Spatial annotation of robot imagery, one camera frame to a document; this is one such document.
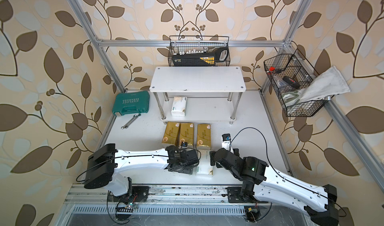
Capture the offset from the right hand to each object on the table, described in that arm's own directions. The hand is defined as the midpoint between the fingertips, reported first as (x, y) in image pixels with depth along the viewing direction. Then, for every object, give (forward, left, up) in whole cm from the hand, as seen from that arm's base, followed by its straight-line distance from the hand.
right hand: (217, 152), depth 74 cm
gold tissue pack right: (+10, +6, -7) cm, 14 cm away
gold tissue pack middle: (+15, +16, -7) cm, 23 cm away
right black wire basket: (+39, -44, +18) cm, 61 cm away
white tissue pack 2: (-3, +9, +9) cm, 13 cm away
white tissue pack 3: (-4, +7, -8) cm, 12 cm away
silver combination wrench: (+33, +54, -13) cm, 64 cm away
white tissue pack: (+33, +21, -2) cm, 39 cm away
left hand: (-5, +16, -9) cm, 19 cm away
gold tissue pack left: (+15, +26, -7) cm, 31 cm away
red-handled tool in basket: (+40, -38, +18) cm, 58 cm away
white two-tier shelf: (+32, -8, +20) cm, 39 cm away
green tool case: (+42, +57, -8) cm, 71 cm away
